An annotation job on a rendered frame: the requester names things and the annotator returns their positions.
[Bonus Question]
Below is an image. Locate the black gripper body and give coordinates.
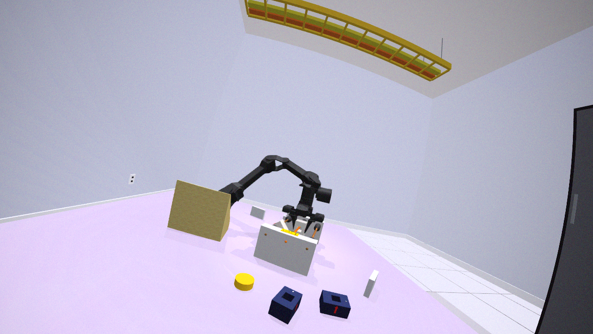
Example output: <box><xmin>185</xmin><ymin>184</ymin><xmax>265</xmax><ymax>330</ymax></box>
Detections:
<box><xmin>282</xmin><ymin>197</ymin><xmax>325</xmax><ymax>223</ymax></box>

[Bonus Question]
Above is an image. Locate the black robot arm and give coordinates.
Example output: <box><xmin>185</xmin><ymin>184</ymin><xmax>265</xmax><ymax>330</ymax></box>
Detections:
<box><xmin>219</xmin><ymin>155</ymin><xmax>332</xmax><ymax>218</ymax></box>

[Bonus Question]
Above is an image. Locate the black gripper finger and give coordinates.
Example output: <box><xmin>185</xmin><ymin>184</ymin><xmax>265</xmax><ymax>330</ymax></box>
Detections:
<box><xmin>304</xmin><ymin>218</ymin><xmax>315</xmax><ymax>233</ymax></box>
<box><xmin>288</xmin><ymin>214</ymin><xmax>297</xmax><ymax>229</ymax></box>

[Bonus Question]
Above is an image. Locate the yellow short cylinder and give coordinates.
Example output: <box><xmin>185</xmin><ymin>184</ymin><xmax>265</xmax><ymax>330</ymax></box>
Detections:
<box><xmin>234</xmin><ymin>273</ymin><xmax>254</xmax><ymax>291</ymax></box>

